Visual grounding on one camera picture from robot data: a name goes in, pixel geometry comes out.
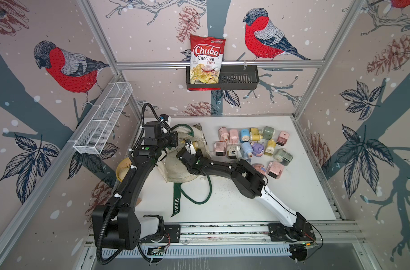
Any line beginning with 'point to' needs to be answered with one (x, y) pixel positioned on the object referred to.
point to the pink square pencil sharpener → (283, 138)
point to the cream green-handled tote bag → (174, 170)
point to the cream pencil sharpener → (234, 152)
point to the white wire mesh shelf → (102, 117)
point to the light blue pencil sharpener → (246, 149)
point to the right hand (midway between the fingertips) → (191, 151)
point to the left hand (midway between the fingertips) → (179, 129)
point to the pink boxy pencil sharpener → (275, 169)
